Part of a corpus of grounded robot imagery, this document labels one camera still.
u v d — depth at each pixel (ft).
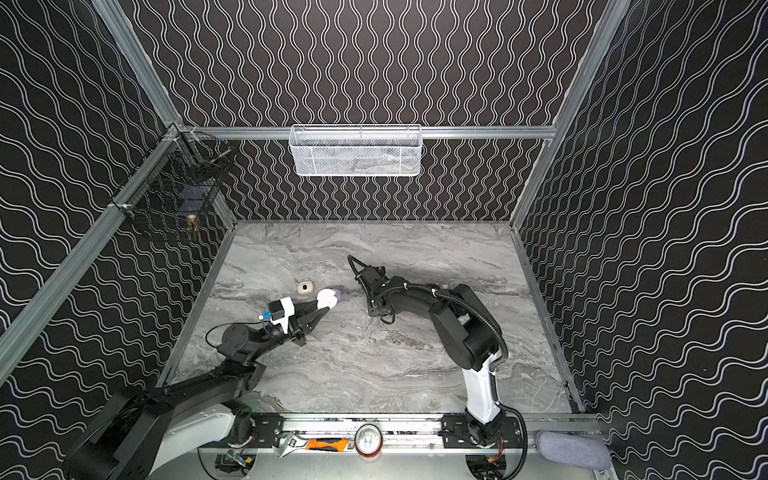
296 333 2.17
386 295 2.19
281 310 1.99
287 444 2.35
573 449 2.30
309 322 2.29
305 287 3.28
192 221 2.72
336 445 2.35
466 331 1.68
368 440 2.10
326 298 2.32
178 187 3.08
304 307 2.25
